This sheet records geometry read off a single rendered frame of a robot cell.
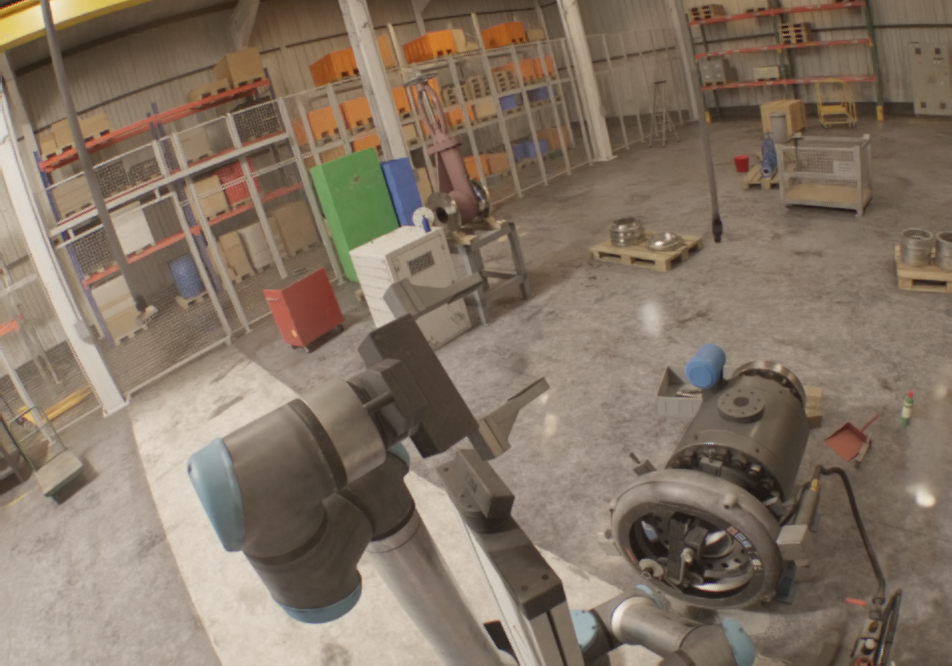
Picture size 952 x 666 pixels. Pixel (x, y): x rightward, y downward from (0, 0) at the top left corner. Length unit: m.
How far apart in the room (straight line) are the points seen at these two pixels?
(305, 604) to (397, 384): 0.24
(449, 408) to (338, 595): 0.21
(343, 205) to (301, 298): 2.38
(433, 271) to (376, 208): 3.50
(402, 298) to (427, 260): 4.74
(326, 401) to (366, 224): 8.13
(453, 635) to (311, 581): 0.33
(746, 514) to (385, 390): 1.63
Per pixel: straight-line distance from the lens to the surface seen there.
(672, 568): 2.25
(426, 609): 0.73
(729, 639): 1.11
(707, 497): 1.90
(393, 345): 0.49
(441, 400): 0.49
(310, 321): 6.53
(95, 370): 8.05
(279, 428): 0.44
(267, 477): 0.43
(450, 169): 5.76
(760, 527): 1.95
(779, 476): 2.27
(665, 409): 3.78
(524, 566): 0.73
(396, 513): 0.61
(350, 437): 0.44
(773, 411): 2.43
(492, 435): 0.52
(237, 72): 12.81
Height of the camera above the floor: 2.34
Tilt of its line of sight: 22 degrees down
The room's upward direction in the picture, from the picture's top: 16 degrees counter-clockwise
